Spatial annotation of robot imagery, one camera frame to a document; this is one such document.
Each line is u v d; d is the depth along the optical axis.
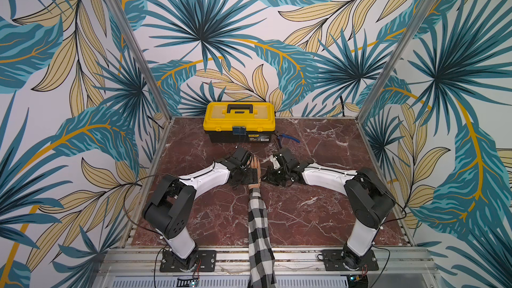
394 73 0.95
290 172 0.72
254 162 0.98
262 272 0.68
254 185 0.88
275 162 0.77
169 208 0.45
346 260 0.66
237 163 0.72
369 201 0.48
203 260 0.74
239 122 0.96
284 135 1.11
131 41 0.84
